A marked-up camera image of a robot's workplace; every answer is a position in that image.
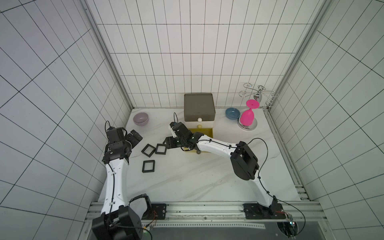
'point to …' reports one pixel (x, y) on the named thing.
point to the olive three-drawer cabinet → (199, 112)
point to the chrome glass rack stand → (257, 96)
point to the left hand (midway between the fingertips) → (133, 140)
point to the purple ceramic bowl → (141, 119)
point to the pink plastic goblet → (247, 117)
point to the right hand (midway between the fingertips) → (160, 146)
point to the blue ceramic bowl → (232, 113)
